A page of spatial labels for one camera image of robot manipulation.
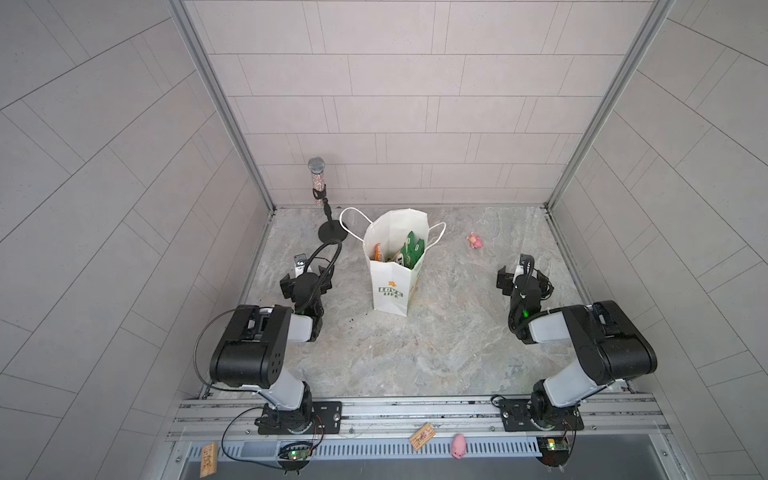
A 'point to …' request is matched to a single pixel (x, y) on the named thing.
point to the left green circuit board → (294, 456)
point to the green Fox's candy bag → (412, 251)
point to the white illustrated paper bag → (393, 284)
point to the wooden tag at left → (208, 460)
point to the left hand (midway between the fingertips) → (309, 265)
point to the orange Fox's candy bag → (378, 252)
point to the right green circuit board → (554, 450)
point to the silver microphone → (317, 166)
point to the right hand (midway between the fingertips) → (519, 265)
